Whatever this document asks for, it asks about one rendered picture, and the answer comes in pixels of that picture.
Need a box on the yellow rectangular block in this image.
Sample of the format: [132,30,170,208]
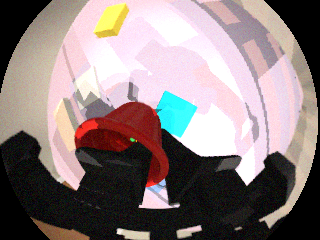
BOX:
[93,3,128,39]

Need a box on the tan flat block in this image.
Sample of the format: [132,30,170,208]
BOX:
[52,97,79,152]

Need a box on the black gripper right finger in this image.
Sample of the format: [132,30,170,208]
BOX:
[161,129,243,205]

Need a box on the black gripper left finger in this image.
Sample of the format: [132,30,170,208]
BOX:
[75,141,153,205]

